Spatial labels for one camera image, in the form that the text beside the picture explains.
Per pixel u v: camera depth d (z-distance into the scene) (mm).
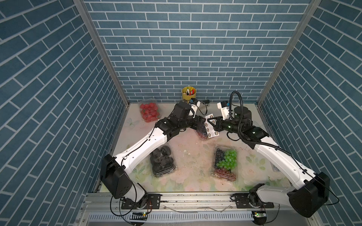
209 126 732
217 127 651
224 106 654
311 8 711
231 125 622
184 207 735
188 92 1116
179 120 559
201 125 678
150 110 1085
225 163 811
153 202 734
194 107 643
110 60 938
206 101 1195
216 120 678
